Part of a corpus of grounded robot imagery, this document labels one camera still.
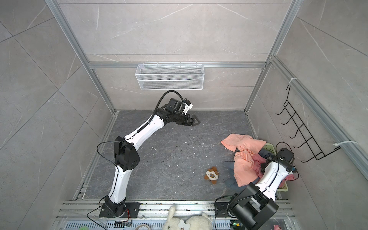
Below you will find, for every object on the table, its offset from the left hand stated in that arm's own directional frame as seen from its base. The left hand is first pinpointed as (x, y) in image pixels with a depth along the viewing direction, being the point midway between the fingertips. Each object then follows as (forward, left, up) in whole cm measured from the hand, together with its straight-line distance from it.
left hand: (196, 119), depth 85 cm
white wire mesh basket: (+34, +16, +7) cm, 39 cm away
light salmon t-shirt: (-13, -31, -13) cm, 36 cm away
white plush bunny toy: (-50, 0, -12) cm, 52 cm away
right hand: (-29, -38, -12) cm, 50 cm away
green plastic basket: (-12, -49, -17) cm, 53 cm away
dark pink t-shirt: (-23, -35, -11) cm, 43 cm away
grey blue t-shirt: (-27, -20, -22) cm, 40 cm away
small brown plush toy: (-27, -9, -19) cm, 34 cm away
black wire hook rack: (-24, -48, +12) cm, 55 cm away
